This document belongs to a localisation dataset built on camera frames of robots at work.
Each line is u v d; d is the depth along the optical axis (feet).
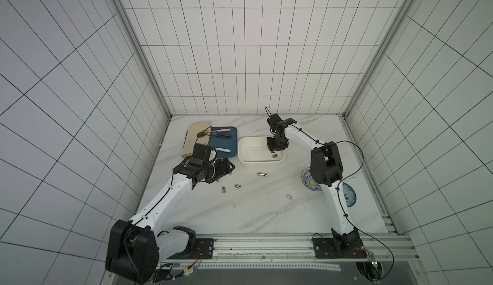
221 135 3.61
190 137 3.57
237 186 2.93
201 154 2.08
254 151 3.31
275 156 3.27
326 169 1.97
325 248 2.37
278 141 2.87
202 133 3.60
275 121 2.74
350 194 2.78
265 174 3.03
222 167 2.38
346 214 2.07
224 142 3.47
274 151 3.30
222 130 3.61
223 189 2.89
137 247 1.28
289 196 2.81
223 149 3.40
